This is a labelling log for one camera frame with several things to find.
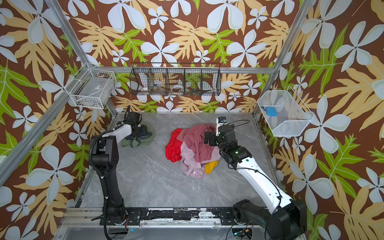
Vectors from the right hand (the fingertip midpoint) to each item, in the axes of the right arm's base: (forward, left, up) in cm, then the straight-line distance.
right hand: (211, 131), depth 79 cm
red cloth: (0, +23, -19) cm, 29 cm away
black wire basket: (+38, +21, +8) cm, 44 cm away
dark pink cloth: (+5, +9, -10) cm, 14 cm away
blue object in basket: (+13, -36, +1) cm, 38 cm away
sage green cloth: (+9, +43, -22) cm, 49 cm away
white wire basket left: (+25, +69, +11) cm, 74 cm away
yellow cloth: (-10, 0, -21) cm, 23 cm away
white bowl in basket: (+36, +20, +4) cm, 41 cm away
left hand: (+17, +46, -20) cm, 53 cm away
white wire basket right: (+5, -43, +5) cm, 44 cm away
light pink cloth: (-10, +12, -19) cm, 24 cm away
